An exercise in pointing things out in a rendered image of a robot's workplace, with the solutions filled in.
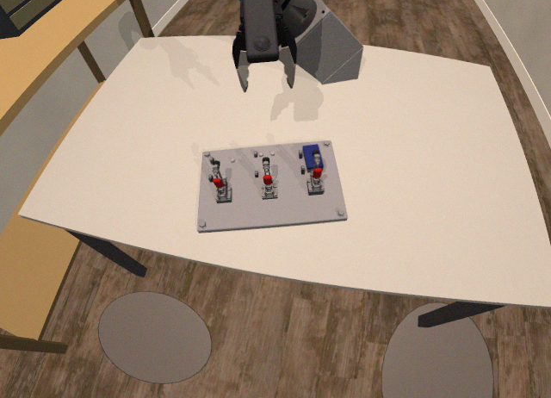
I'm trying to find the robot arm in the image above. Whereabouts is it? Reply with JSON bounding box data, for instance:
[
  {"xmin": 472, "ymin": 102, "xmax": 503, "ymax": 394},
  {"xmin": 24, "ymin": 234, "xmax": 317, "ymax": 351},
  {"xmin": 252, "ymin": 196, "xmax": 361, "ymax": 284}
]
[{"xmin": 239, "ymin": 0, "xmax": 317, "ymax": 64}]

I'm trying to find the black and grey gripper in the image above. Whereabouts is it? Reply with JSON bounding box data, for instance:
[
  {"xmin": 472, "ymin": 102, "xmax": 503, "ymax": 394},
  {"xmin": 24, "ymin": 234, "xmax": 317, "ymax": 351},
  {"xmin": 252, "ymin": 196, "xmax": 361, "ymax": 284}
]
[{"xmin": 232, "ymin": 0, "xmax": 297, "ymax": 93}]

